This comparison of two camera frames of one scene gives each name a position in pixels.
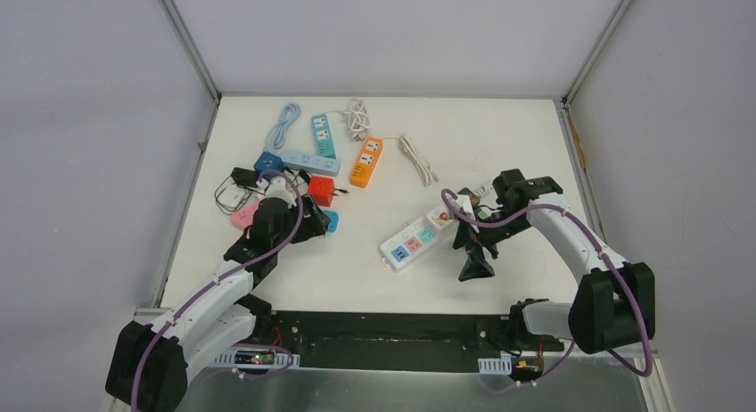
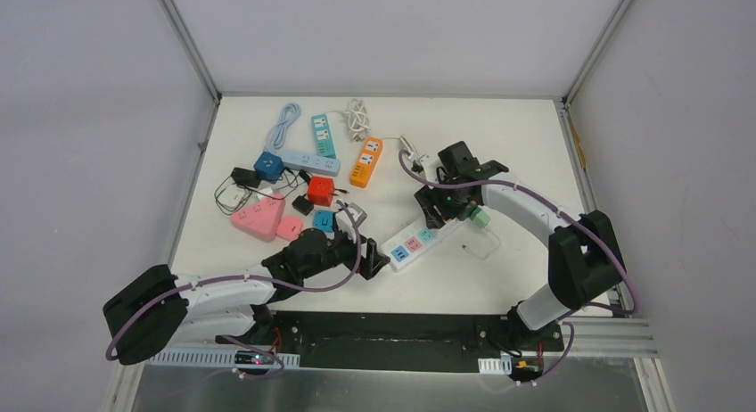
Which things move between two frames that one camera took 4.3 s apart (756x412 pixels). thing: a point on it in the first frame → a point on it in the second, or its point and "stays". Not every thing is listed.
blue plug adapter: x=332 y=226 stays
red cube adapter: x=322 y=190 stays
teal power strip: x=325 y=144 stays
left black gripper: x=313 y=223 → x=359 y=252
